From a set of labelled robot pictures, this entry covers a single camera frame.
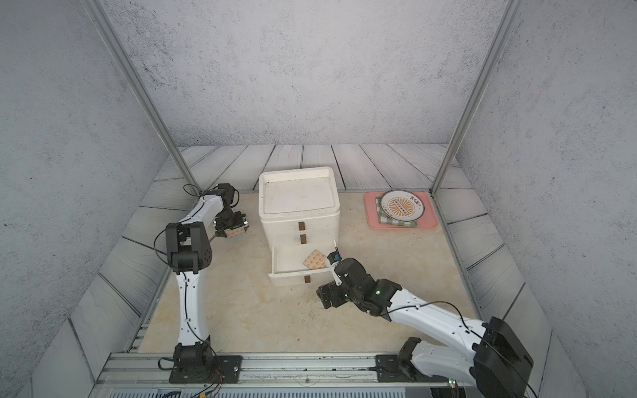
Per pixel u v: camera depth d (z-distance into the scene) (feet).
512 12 2.30
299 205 2.79
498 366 1.29
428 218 3.64
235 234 3.43
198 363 2.12
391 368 2.38
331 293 2.28
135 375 2.43
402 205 3.76
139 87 2.82
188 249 2.13
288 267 3.12
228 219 3.07
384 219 3.56
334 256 2.35
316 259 3.14
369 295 1.90
